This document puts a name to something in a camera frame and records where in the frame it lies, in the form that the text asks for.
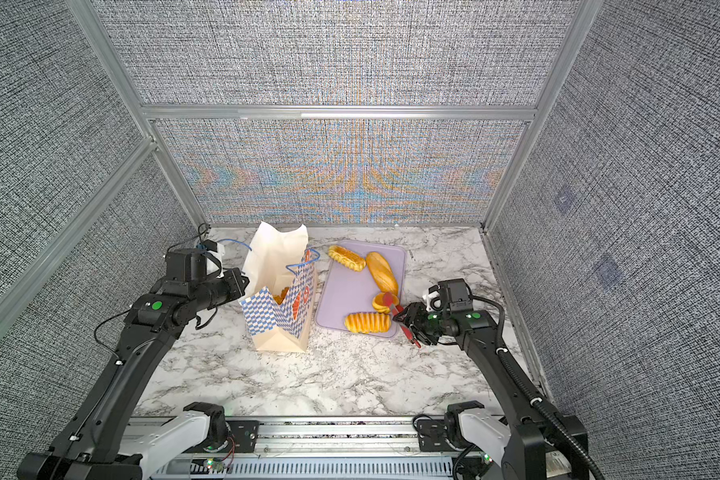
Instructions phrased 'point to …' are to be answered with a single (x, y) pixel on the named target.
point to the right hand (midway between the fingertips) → (399, 321)
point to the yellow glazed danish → (347, 258)
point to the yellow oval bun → (281, 297)
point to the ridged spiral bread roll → (368, 322)
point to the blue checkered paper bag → (277, 259)
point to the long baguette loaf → (381, 273)
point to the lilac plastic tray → (346, 291)
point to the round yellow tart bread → (378, 302)
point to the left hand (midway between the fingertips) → (250, 278)
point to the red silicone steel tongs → (396, 308)
